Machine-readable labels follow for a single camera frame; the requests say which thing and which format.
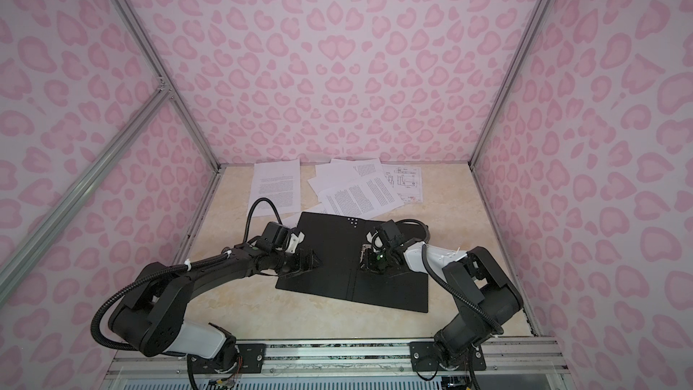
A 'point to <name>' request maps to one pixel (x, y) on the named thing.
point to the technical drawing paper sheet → (406, 181)
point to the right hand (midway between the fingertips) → (360, 266)
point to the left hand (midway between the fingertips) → (314, 267)
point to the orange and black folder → (337, 243)
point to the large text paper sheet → (364, 198)
